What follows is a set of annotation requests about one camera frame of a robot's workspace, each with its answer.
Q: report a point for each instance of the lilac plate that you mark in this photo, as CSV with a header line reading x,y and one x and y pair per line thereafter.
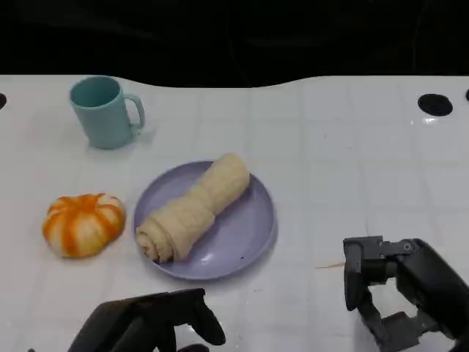
x,y
242,227

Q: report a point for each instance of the pale green mug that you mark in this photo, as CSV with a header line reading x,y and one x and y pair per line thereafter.
x,y
106,121

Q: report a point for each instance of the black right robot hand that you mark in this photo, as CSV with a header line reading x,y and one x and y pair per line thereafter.
x,y
428,282

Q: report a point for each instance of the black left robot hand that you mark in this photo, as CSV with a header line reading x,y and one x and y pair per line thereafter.
x,y
146,322

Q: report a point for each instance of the orange and white bread roll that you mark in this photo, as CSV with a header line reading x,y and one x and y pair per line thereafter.
x,y
84,227

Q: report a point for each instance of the beige towel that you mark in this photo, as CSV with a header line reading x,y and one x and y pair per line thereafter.
x,y
194,209

